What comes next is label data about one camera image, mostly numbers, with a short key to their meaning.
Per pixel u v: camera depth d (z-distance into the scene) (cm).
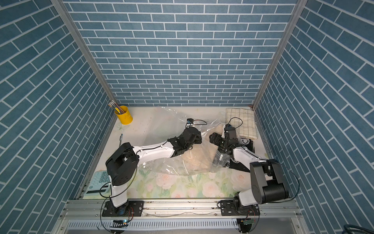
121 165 49
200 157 89
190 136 68
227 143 72
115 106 101
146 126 108
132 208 73
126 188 43
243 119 107
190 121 78
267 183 44
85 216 74
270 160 47
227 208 73
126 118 105
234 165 86
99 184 80
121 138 101
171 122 110
